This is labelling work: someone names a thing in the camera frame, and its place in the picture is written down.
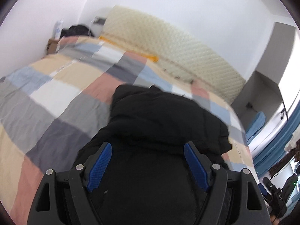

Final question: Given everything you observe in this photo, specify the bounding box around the large black jacket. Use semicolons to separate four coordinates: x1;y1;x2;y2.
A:
75;85;232;224

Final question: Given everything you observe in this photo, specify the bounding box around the black clothes pile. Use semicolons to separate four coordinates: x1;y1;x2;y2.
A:
60;24;94;38

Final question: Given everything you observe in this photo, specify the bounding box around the person's right hand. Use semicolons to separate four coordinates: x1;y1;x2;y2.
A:
270;216;280;225

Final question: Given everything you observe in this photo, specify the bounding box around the plaid patchwork duvet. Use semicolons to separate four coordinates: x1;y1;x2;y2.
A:
1;36;254;224

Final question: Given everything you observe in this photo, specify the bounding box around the blue cloth on chair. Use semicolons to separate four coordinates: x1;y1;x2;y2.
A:
245;111;266;145

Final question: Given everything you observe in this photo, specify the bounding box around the cream quilted headboard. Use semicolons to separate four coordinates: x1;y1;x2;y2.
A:
101;6;246;104

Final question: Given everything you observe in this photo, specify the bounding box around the yellow pillow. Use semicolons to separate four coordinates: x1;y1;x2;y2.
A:
98;36;159;62

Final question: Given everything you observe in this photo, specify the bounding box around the wooden nightstand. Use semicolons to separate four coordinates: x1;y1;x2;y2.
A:
46;38;59;55

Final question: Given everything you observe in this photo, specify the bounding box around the white spray bottle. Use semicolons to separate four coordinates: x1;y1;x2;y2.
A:
54;19;64;40

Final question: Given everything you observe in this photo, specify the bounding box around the grey overhead wall cabinet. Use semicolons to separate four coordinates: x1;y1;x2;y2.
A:
231;22;296;129

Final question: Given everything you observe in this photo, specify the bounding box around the grey wall socket panel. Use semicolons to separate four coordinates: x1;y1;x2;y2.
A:
93;17;106;26

